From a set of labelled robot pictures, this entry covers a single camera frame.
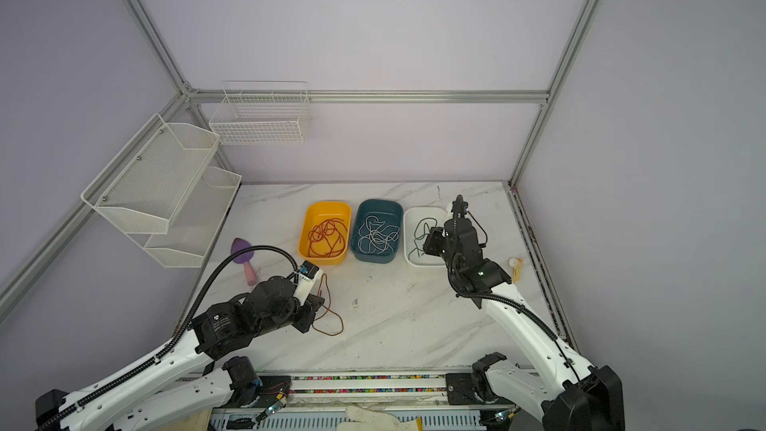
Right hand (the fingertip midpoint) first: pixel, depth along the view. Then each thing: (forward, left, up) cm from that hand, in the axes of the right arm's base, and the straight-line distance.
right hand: (429, 227), depth 79 cm
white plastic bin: (+20, +4, -20) cm, 29 cm away
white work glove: (-41, +15, -23) cm, 49 cm away
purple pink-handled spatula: (+8, +65, -22) cm, 69 cm away
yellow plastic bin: (+20, +38, -17) cm, 46 cm away
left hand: (-19, +28, -7) cm, 34 cm away
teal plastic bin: (+24, +12, -21) cm, 34 cm away
